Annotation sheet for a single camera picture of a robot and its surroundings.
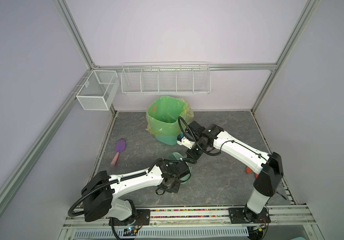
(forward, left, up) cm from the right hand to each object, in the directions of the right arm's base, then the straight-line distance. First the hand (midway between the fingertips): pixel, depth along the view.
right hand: (189, 158), depth 79 cm
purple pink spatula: (+16, +46, -14) cm, 51 cm away
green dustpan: (-13, +2, +7) cm, 15 cm away
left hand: (-14, +10, -8) cm, 19 cm away
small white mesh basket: (+44, +59, +12) cm, 75 cm away
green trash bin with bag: (+35, +15, -5) cm, 38 cm away
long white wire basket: (+50, +14, +17) cm, 55 cm away
